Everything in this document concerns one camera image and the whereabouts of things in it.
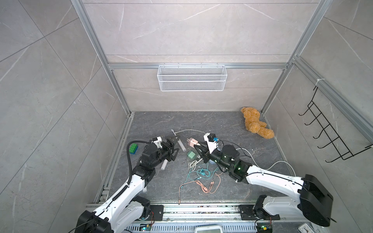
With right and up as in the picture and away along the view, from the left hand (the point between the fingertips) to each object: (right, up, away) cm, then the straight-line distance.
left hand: (182, 140), depth 74 cm
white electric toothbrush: (-4, -4, +25) cm, 26 cm away
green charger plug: (+5, -12, +18) cm, 22 cm away
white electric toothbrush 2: (-12, -17, +15) cm, 26 cm away
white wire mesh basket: (+5, +41, +27) cm, 49 cm away
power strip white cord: (+57, -19, +16) cm, 62 cm away
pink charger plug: (+5, -1, -2) cm, 5 cm away
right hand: (+8, -2, -1) cm, 8 cm away
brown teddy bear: (+46, +8, +20) cm, 51 cm away
